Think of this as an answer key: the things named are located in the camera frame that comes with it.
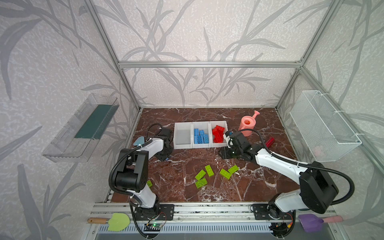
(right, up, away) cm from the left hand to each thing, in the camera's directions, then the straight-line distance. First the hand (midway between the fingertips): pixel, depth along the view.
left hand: (169, 148), depth 95 cm
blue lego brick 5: (+20, +6, +3) cm, 21 cm away
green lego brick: (+20, -14, -8) cm, 26 cm away
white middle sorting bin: (+21, +15, +12) cm, 28 cm away
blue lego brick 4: (+17, +5, +4) cm, 18 cm away
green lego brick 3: (+20, -17, -12) cm, 29 cm away
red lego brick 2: (+32, +10, +5) cm, 34 cm away
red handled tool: (+66, +4, +3) cm, 67 cm away
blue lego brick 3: (+24, +6, +4) cm, 25 cm away
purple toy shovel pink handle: (+73, -31, -24) cm, 83 cm away
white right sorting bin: (+28, +14, +5) cm, 31 cm away
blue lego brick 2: (+21, +10, +8) cm, 25 cm away
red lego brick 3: (+32, +6, +3) cm, 33 cm away
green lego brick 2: (+25, -11, -8) cm, 29 cm away
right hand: (+32, +2, -8) cm, 33 cm away
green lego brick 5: (-8, -17, -13) cm, 23 cm away
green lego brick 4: (+34, -12, -10) cm, 38 cm away
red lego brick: (+32, +11, +6) cm, 34 cm away
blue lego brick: (+17, +10, +7) cm, 21 cm away
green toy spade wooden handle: (-19, -31, -24) cm, 44 cm away
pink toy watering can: (+52, +17, +3) cm, 55 cm away
